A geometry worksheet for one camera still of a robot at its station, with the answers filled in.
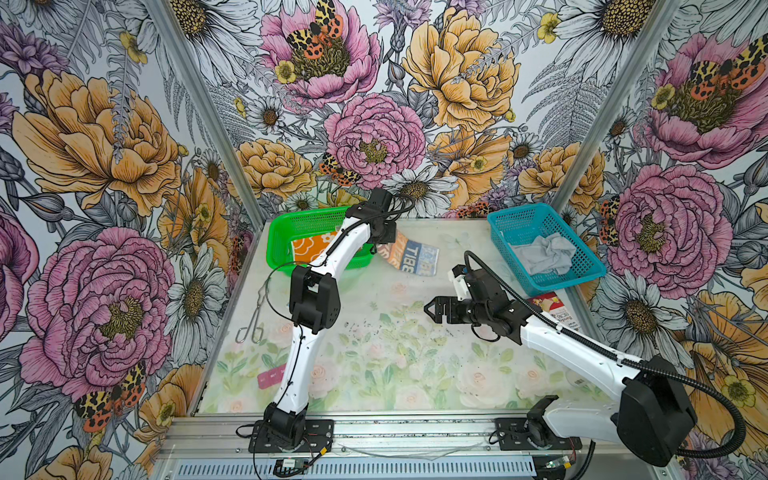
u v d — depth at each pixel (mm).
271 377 813
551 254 1045
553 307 940
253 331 919
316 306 605
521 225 1269
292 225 1131
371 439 761
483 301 637
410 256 1072
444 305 744
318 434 731
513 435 742
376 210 742
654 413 405
